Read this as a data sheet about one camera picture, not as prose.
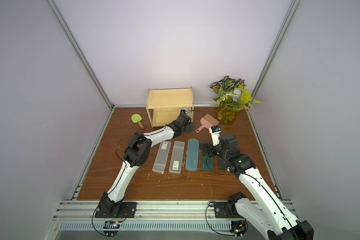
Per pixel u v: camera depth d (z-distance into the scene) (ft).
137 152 1.99
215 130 2.15
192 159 2.97
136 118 3.72
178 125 2.74
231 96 3.11
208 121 3.61
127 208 2.43
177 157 2.94
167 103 3.12
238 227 2.28
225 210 2.38
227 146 1.79
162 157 3.01
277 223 1.26
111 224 2.35
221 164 2.87
